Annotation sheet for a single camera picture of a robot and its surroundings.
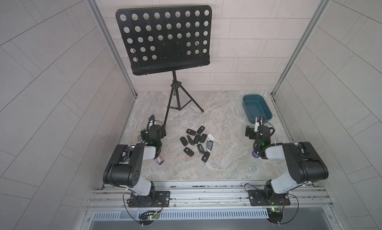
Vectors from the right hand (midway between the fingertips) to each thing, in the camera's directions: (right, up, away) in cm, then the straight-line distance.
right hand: (254, 124), depth 95 cm
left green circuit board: (-60, -38, -30) cm, 77 cm away
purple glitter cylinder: (-58, -18, -15) cm, 62 cm away
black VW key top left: (-41, -5, -2) cm, 42 cm away
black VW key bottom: (-33, -17, -11) cm, 38 cm away
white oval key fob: (-29, -7, -4) cm, 30 cm away
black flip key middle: (-38, -8, -4) cm, 39 cm away
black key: (-46, -9, -6) cm, 47 cm away
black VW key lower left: (-43, -15, -9) cm, 46 cm away
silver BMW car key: (-30, -11, -7) cm, 33 cm away
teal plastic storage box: (+6, +12, +15) cm, 20 cm away
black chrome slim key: (-41, -10, -7) cm, 43 cm away
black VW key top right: (-35, -3, 0) cm, 35 cm away
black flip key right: (-34, -8, -4) cm, 35 cm away
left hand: (-65, 0, -1) cm, 65 cm away
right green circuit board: (-1, -38, -27) cm, 47 cm away
